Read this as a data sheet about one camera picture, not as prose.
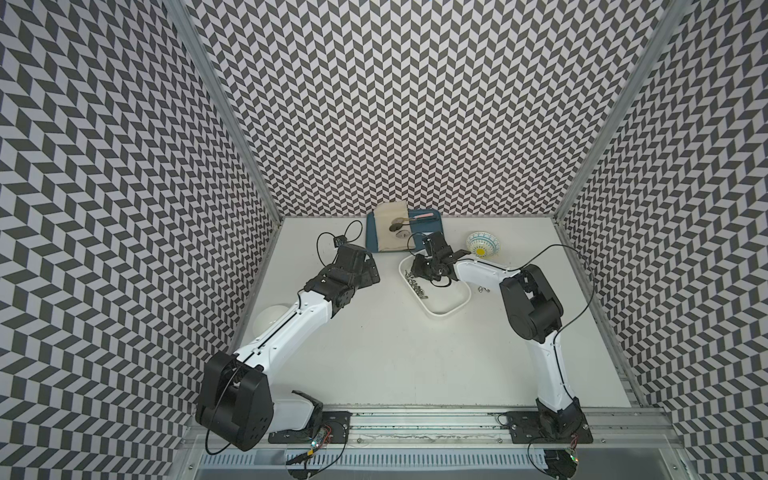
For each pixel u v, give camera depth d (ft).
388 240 3.58
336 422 2.42
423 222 3.72
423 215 3.51
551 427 2.11
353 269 2.08
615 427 2.48
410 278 3.27
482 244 3.55
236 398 1.30
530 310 1.83
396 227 3.78
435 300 3.05
